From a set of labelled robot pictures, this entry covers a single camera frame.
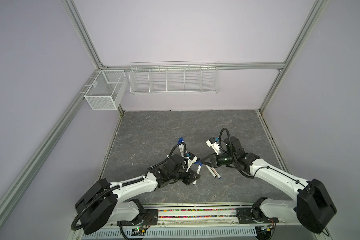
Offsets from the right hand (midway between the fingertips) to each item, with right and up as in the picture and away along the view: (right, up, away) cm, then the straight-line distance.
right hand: (201, 163), depth 77 cm
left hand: (-2, -7, 0) cm, 7 cm away
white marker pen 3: (+10, -8, +10) cm, 16 cm away
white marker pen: (-12, +10, +25) cm, 29 cm away
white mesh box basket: (-61, +44, +22) cm, 79 cm away
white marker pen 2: (-2, -5, 0) cm, 5 cm away
